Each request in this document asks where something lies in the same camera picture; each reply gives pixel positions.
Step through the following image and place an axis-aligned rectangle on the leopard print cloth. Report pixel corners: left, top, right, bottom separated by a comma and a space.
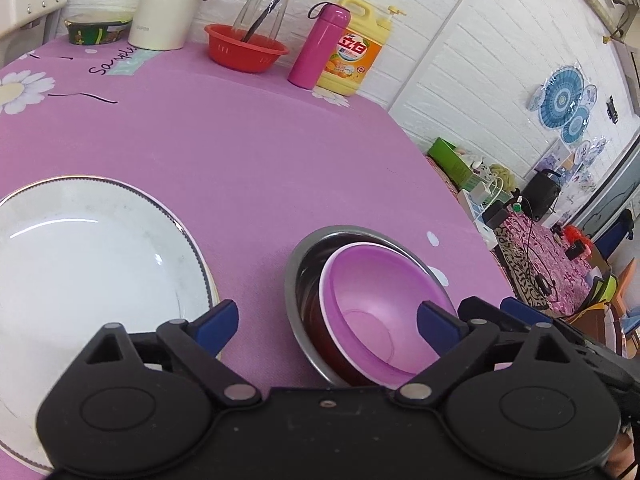
492, 220, 553, 311

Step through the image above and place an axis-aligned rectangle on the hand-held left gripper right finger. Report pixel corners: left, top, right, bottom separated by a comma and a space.
395, 300, 581, 403

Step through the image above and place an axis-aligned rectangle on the black straw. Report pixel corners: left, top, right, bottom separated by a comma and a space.
241, 0, 304, 44

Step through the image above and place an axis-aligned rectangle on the stainless steel bowl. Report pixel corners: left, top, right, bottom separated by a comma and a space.
285, 226, 446, 389

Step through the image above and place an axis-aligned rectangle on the purple plastic bowl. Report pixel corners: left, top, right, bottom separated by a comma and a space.
319, 242, 459, 376

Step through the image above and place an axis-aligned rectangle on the yellow detergent bottle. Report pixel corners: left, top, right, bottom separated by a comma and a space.
316, 0, 406, 98

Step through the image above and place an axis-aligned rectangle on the cream thermos jug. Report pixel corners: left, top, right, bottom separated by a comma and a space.
127, 0, 232, 51

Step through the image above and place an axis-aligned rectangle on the red plastic basket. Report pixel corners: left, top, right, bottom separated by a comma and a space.
204, 24, 291, 74

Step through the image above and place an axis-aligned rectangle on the red ceramic bowl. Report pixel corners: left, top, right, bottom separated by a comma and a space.
301, 280, 383, 389

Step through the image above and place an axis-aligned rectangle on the black speaker box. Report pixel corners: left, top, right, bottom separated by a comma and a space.
522, 169, 562, 221

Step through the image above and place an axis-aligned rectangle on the red plastic object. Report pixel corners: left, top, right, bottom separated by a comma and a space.
564, 225, 594, 249

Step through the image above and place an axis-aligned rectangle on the green instant noodle bowl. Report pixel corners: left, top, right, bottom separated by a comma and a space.
64, 12, 135, 45

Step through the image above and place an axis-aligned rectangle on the floral wall sticker sheet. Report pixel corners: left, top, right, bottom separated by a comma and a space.
537, 137, 609, 197

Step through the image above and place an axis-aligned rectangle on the glass pitcher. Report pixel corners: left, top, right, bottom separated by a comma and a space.
231, 0, 301, 43

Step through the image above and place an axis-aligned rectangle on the blue round wall decoration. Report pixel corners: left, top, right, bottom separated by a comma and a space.
527, 61, 599, 145

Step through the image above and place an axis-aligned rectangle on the person's right hand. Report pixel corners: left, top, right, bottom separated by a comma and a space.
606, 426, 637, 480

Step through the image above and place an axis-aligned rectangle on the pink insulated bottle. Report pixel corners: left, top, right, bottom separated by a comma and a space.
287, 2, 351, 91

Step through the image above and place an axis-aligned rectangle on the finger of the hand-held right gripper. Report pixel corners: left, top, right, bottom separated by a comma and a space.
459, 296, 526, 332
501, 297, 591, 356

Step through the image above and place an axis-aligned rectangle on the white power strip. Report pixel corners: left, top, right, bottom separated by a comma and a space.
457, 180, 501, 250

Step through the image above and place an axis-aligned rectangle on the yellow fluffy ball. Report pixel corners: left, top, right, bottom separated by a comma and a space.
487, 162, 519, 192

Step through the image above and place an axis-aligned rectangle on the blue chair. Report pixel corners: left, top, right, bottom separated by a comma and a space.
595, 209, 636, 264

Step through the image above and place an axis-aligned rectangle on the purple floral blanket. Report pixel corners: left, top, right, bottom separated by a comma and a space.
505, 210, 603, 313

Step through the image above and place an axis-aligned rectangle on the green box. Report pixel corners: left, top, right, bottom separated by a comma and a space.
427, 137, 476, 191

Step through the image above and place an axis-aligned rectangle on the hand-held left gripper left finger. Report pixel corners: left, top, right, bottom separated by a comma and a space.
82, 299, 263, 407

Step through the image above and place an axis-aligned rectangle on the purple floral tablecloth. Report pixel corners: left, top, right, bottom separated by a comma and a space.
0, 37, 521, 480

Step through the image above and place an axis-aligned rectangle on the black charger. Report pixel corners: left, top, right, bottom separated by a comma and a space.
482, 200, 512, 229

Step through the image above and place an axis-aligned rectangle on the white plate with gold rim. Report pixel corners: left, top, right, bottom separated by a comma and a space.
0, 176, 222, 476

